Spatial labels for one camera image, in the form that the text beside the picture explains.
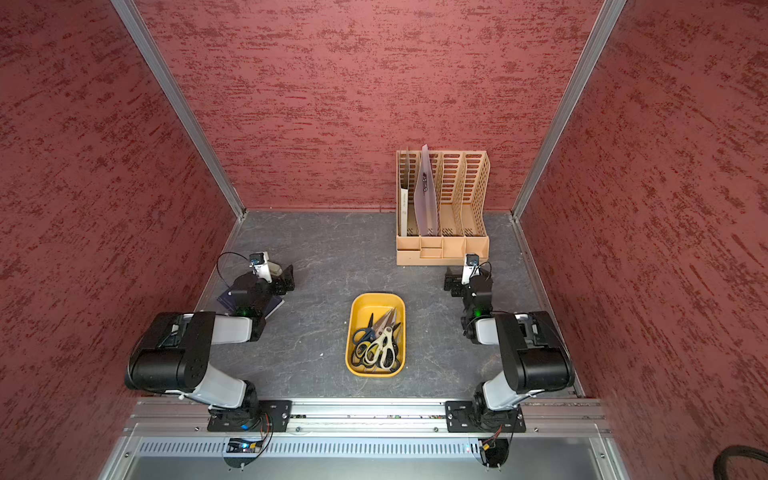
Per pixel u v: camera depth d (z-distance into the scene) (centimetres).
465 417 74
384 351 81
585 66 79
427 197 118
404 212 92
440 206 121
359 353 79
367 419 76
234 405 61
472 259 81
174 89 85
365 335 85
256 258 79
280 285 84
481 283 81
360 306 90
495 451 68
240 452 72
